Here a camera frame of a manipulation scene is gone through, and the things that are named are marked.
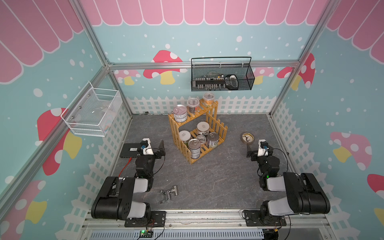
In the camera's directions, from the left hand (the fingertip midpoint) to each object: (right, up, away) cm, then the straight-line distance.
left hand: (156, 142), depth 87 cm
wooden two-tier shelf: (+27, +6, +10) cm, 29 cm away
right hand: (+59, 0, +1) cm, 59 cm away
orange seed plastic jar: (+30, +25, -4) cm, 39 cm away
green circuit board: (-1, -43, -14) cm, 46 cm away
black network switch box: (-20, -6, +10) cm, 23 cm away
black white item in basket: (+45, +36, +3) cm, 58 cm away
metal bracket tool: (+8, -27, -6) cm, 29 cm away
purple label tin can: (+15, +17, -11) cm, 25 cm away
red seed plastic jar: (+21, +22, -7) cm, 31 cm away
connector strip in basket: (+31, +34, +3) cm, 46 cm away
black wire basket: (+40, +43, +7) cm, 59 cm away
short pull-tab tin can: (+34, +1, +7) cm, 35 cm away
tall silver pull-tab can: (+22, -2, -1) cm, 23 cm away
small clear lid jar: (+27, +1, +10) cm, 29 cm away
